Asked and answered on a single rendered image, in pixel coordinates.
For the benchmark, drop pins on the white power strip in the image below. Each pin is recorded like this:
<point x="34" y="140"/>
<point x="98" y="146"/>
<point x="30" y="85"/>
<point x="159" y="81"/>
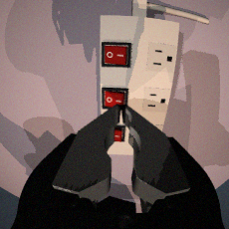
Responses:
<point x="138" y="56"/>

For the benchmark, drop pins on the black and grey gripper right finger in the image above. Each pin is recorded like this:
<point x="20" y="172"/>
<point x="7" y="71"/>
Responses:
<point x="163" y="169"/>

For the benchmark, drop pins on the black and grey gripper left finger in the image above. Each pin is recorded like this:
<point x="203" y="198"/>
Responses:
<point x="78" y="167"/>

